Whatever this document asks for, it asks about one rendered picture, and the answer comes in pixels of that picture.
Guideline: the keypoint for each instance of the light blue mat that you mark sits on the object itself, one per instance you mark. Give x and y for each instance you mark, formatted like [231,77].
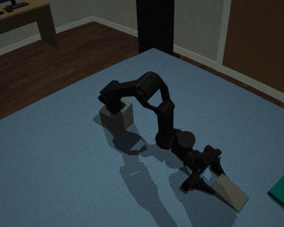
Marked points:
[59,167]

